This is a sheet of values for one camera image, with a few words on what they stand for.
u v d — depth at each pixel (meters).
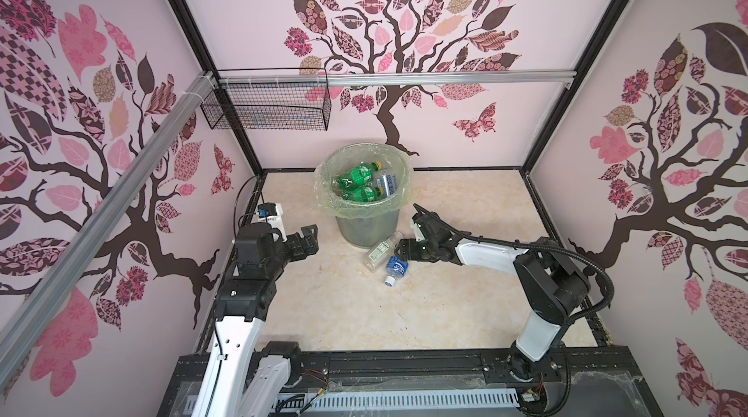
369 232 0.90
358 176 0.85
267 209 0.60
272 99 0.95
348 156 0.92
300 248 0.62
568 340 0.79
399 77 0.95
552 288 0.47
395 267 0.87
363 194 0.83
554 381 0.72
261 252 0.49
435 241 0.72
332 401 0.70
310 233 0.65
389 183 0.90
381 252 0.90
